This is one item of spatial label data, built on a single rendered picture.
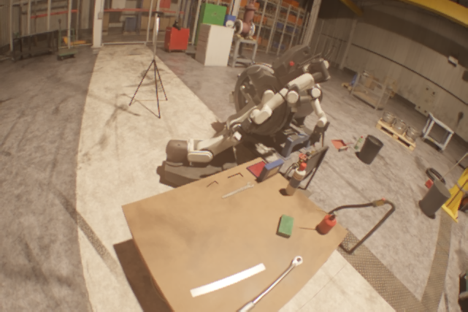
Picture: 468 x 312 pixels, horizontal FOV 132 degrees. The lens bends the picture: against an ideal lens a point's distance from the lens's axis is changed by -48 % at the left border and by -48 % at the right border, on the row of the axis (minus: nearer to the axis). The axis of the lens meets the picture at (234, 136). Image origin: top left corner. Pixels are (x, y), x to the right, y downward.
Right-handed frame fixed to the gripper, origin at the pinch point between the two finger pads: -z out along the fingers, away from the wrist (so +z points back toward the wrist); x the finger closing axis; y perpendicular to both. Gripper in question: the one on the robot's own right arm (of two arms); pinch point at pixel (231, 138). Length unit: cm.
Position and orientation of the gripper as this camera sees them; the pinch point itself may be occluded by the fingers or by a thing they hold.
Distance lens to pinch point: 139.8
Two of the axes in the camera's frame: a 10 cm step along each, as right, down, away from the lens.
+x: 6.7, 6.6, 3.5
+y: -0.7, -4.1, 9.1
